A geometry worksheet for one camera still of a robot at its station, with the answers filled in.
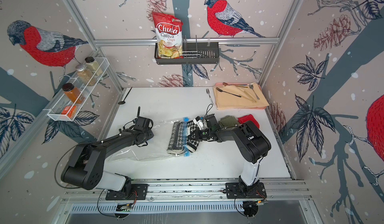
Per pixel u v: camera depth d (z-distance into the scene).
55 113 0.66
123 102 1.13
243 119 0.96
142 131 0.74
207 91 1.18
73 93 0.67
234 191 0.73
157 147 0.88
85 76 0.75
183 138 0.88
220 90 1.19
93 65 0.81
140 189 0.75
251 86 1.21
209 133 0.80
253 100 1.12
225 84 1.22
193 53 0.91
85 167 0.44
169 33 0.78
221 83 1.23
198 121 0.88
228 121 0.96
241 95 1.14
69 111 0.65
